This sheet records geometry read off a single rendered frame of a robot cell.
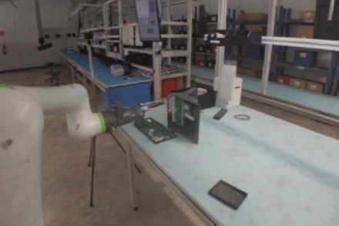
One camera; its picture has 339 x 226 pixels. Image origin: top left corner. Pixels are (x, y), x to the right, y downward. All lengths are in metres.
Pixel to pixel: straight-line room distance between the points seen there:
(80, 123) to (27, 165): 0.43
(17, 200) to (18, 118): 0.15
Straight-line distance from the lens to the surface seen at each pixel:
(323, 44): 1.21
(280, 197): 0.80
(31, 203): 0.45
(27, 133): 0.38
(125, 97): 2.55
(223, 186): 0.77
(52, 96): 0.69
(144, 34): 2.28
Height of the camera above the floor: 1.52
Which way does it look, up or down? 19 degrees down
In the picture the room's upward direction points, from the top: straight up
